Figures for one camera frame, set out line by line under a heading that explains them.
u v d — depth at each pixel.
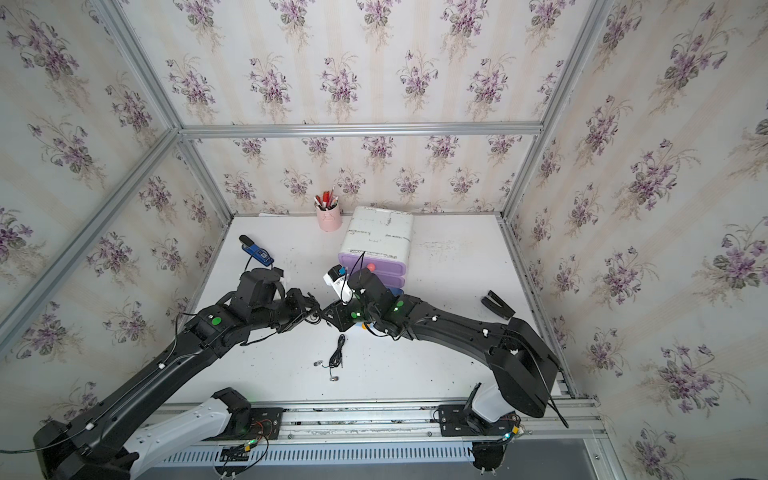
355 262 0.82
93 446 0.38
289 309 0.63
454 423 0.73
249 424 0.71
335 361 0.83
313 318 0.73
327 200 1.12
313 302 0.73
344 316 0.67
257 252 1.05
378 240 0.84
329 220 1.10
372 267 0.82
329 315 0.75
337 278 0.67
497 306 0.93
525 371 0.42
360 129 0.98
